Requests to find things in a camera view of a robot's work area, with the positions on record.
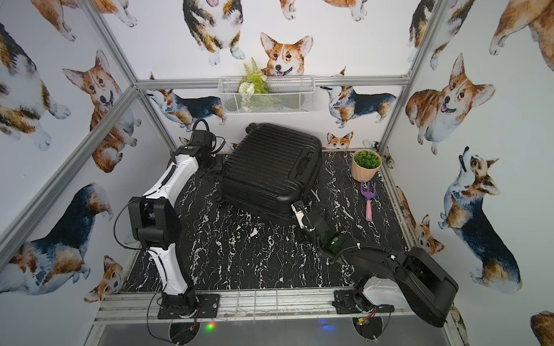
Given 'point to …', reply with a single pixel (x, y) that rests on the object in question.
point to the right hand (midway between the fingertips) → (294, 219)
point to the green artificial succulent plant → (367, 159)
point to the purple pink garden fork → (368, 194)
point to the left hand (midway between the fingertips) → (221, 160)
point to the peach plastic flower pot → (360, 174)
